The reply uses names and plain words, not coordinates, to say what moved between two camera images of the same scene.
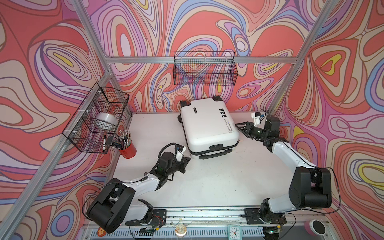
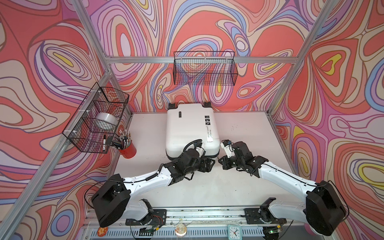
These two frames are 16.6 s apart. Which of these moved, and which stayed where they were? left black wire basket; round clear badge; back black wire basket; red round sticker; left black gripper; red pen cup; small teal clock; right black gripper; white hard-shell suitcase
Moved: white hard-shell suitcase; right black gripper; left black gripper
Stayed: back black wire basket; round clear badge; red pen cup; left black wire basket; red round sticker; small teal clock
